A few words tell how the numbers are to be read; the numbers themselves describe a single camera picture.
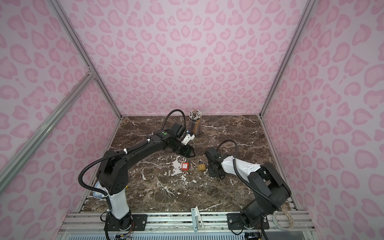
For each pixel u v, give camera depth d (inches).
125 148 30.2
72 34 30.2
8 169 19.9
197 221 28.4
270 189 17.4
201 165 36.3
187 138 31.8
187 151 30.1
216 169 25.3
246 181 18.0
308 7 27.4
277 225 27.8
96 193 31.5
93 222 29.6
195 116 37.5
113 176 19.0
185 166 35.7
